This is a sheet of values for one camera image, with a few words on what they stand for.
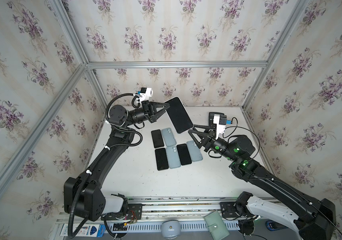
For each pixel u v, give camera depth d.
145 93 0.60
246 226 0.71
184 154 0.92
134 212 0.72
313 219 0.39
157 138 1.02
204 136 0.53
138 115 0.57
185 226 0.70
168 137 1.02
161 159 0.93
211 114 1.14
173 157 0.93
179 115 0.57
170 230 0.62
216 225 0.69
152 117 0.56
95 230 0.67
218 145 0.55
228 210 0.73
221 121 0.53
